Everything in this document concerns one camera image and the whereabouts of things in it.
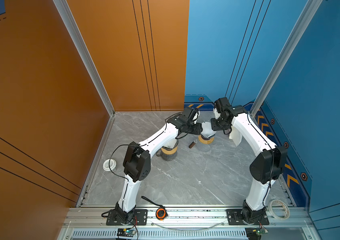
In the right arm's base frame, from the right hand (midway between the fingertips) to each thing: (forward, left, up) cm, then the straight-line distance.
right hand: (214, 126), depth 88 cm
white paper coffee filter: (-9, +26, -4) cm, 28 cm away
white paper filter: (-2, +4, -2) cm, 5 cm away
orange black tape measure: (-42, +30, -15) cm, 54 cm away
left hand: (-1, +8, 0) cm, 8 cm away
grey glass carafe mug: (-13, +29, -13) cm, 34 cm away
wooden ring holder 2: (-12, +27, -8) cm, 31 cm away
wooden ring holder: (-6, +2, -6) cm, 9 cm away
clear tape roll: (-43, -26, -18) cm, 53 cm away
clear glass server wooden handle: (-3, +6, -17) cm, 18 cm away
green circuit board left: (-49, +47, -19) cm, 71 cm away
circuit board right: (-49, -15, -19) cm, 55 cm away
